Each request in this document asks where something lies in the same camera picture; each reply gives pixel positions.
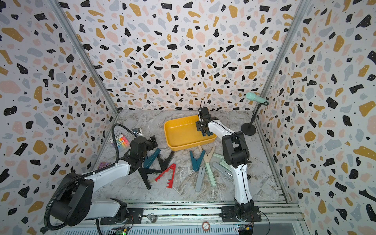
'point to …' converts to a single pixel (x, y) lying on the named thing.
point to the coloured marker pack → (121, 141)
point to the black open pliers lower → (144, 172)
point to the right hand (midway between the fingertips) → (204, 124)
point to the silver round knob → (152, 218)
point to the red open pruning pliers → (170, 184)
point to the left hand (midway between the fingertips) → (151, 137)
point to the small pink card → (103, 164)
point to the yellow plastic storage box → (181, 133)
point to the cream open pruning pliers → (206, 158)
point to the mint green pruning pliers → (211, 175)
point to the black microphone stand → (249, 129)
